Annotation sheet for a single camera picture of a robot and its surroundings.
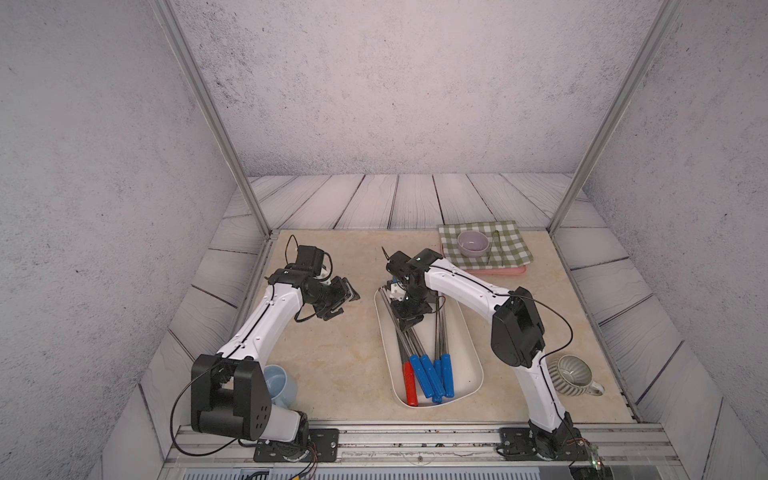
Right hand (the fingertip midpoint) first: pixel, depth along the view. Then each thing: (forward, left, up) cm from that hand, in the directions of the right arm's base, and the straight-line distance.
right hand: (402, 329), depth 85 cm
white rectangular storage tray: (-8, -18, -8) cm, 21 cm away
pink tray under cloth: (+27, -31, -8) cm, 42 cm away
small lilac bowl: (+37, -26, -5) cm, 45 cm away
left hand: (+5, +12, +7) cm, 15 cm away
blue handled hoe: (-17, -8, -3) cm, 19 cm away
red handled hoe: (-9, -1, -3) cm, 10 cm away
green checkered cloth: (+39, -40, -8) cm, 57 cm away
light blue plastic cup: (-15, +30, 0) cm, 34 cm away
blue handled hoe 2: (-12, -12, -4) cm, 17 cm away
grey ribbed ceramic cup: (-10, -47, -9) cm, 49 cm away
